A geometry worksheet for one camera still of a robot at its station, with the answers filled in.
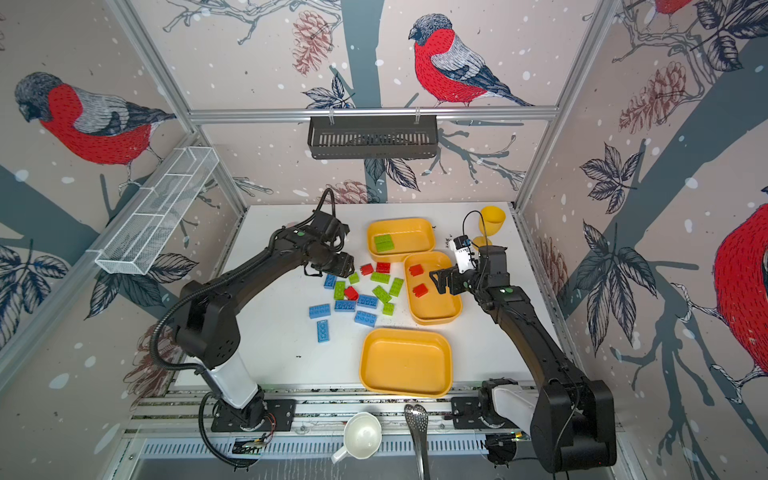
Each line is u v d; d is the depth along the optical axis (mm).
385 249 1069
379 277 1003
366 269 1007
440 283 744
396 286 981
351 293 947
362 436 699
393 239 1100
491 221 969
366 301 926
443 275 740
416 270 1010
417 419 682
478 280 695
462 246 727
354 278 983
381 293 956
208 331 459
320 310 910
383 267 1008
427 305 942
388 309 923
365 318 898
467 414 731
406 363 815
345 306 925
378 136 1035
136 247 714
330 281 976
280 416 734
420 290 971
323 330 880
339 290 976
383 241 1086
